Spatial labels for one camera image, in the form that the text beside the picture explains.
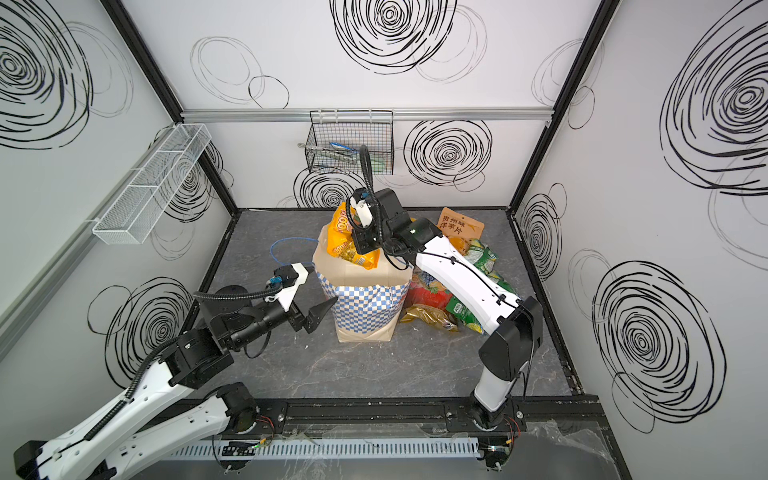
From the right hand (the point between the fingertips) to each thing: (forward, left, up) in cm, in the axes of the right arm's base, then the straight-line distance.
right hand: (358, 228), depth 76 cm
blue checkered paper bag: (-17, -3, -8) cm, 19 cm away
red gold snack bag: (-7, -20, -24) cm, 32 cm away
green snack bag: (-12, -30, -24) cm, 40 cm away
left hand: (-18, +6, +2) cm, 19 cm away
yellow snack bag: (-4, +4, -1) cm, 6 cm away
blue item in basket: (+29, +8, +5) cm, 31 cm away
